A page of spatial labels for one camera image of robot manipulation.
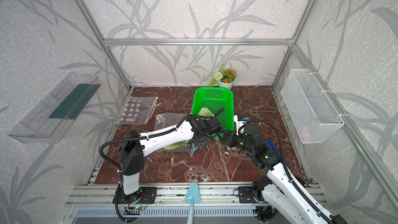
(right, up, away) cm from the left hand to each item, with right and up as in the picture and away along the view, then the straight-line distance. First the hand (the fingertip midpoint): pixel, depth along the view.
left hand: (199, 142), depth 81 cm
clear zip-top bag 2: (-44, +15, +24) cm, 53 cm away
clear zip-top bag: (-20, +11, +5) cm, 23 cm away
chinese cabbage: (+3, +15, +15) cm, 21 cm away
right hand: (+11, +7, -7) cm, 15 cm away
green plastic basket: (+14, +21, +30) cm, 39 cm away
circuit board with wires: (-28, -28, -11) cm, 41 cm away
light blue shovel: (-3, -24, -8) cm, 26 cm away
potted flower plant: (+16, +38, +27) cm, 49 cm away
